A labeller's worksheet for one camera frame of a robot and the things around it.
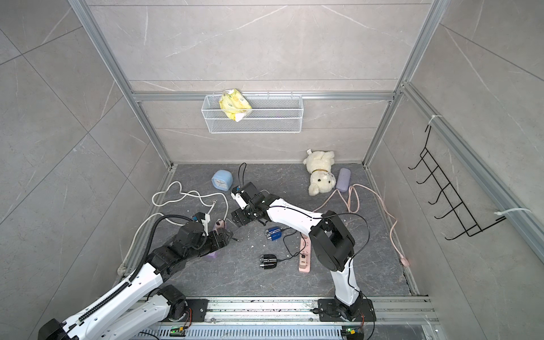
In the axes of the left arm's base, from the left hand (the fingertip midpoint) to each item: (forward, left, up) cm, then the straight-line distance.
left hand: (229, 233), depth 79 cm
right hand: (+10, -3, -4) cm, 11 cm away
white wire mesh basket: (+54, -16, +17) cm, 59 cm away
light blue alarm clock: (+31, +8, -5) cm, 32 cm away
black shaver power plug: (-7, -15, -10) cm, 19 cm away
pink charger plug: (+7, +6, -6) cm, 11 cm away
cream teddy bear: (+41, -42, -6) cm, 59 cm away
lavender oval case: (+34, -55, -11) cm, 65 cm away
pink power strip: (-3, -30, -10) cm, 32 cm away
